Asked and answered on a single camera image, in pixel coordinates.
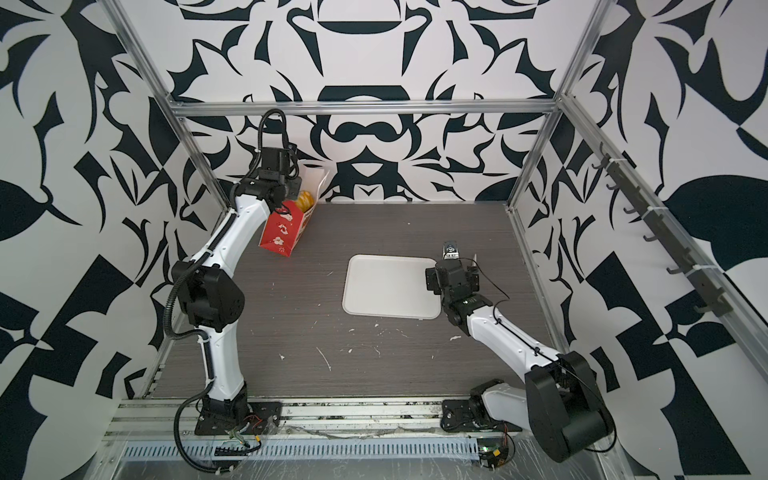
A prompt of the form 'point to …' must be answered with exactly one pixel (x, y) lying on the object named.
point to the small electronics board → (493, 451)
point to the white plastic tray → (390, 286)
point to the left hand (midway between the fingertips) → (282, 170)
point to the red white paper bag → (286, 227)
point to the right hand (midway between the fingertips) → (452, 266)
